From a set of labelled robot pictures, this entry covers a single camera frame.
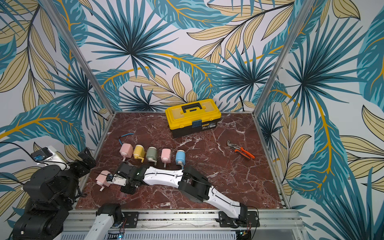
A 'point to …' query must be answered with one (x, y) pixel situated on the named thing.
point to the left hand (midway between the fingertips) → (78, 158)
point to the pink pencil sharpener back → (166, 156)
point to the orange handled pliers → (240, 150)
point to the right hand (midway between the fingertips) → (124, 185)
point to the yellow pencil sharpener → (139, 152)
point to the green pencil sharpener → (152, 154)
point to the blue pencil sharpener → (180, 158)
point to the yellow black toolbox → (192, 117)
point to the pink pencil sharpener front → (126, 150)
